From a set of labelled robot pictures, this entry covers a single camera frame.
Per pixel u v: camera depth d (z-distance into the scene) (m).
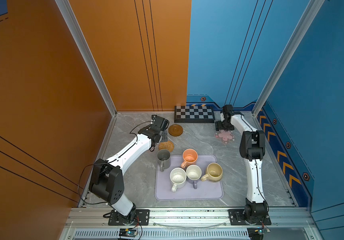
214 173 0.87
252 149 0.65
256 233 0.70
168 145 1.00
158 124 0.67
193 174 0.87
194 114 1.16
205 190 0.82
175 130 1.09
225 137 1.05
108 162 0.46
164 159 0.91
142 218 0.74
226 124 0.93
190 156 0.94
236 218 0.72
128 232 0.70
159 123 0.67
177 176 0.86
